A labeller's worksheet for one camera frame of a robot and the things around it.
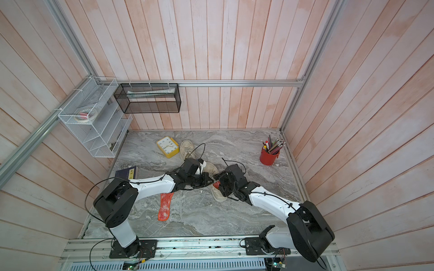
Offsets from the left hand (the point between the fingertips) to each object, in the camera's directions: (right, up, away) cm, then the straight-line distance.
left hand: (213, 184), depth 87 cm
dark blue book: (-48, +4, +9) cm, 49 cm away
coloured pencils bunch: (+34, +19, +8) cm, 40 cm away
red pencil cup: (+32, +12, +12) cm, 36 cm away
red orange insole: (+2, -1, +3) cm, 4 cm away
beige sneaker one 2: (-1, +6, +9) cm, 11 cm away
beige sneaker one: (-16, +17, +12) cm, 26 cm away
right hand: (0, +3, -1) cm, 3 cm away
